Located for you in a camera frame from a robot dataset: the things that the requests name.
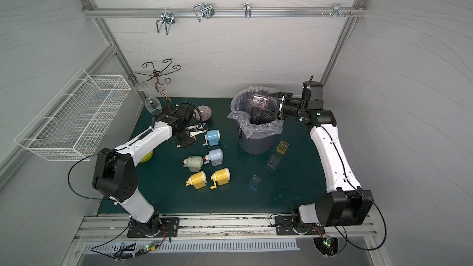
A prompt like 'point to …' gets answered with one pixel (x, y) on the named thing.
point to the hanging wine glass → (152, 103)
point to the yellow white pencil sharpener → (222, 177)
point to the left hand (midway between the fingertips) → (187, 136)
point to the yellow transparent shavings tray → (282, 147)
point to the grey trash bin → (257, 146)
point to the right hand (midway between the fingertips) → (262, 98)
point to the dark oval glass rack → (158, 76)
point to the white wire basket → (69, 127)
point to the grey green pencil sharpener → (194, 163)
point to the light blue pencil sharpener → (212, 137)
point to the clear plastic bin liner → (254, 108)
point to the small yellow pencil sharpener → (199, 180)
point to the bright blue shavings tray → (255, 181)
